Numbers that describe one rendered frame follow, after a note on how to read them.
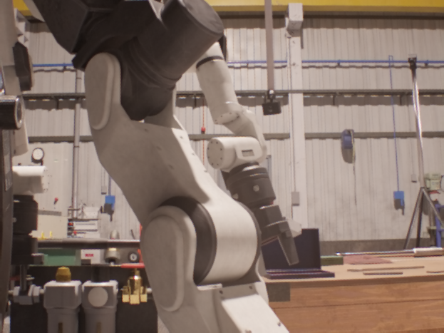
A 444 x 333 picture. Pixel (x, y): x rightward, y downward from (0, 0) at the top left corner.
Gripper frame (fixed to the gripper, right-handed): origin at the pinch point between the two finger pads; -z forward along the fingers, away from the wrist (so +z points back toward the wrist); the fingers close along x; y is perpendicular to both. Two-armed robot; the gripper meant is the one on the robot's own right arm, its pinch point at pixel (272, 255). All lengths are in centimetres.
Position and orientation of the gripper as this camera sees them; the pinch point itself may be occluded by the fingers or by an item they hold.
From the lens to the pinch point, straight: 109.7
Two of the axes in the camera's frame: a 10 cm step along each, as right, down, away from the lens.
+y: -8.0, 0.6, -6.0
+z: -2.9, -9.1, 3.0
